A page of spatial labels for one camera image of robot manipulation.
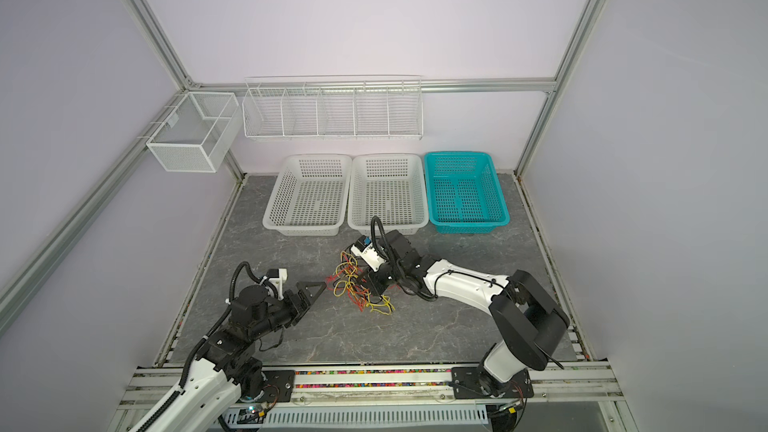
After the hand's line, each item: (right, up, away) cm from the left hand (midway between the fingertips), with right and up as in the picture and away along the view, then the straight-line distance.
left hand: (321, 297), depth 79 cm
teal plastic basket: (+47, +29, +37) cm, 66 cm away
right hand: (+10, +3, +4) cm, 11 cm away
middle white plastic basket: (+18, +31, +38) cm, 52 cm away
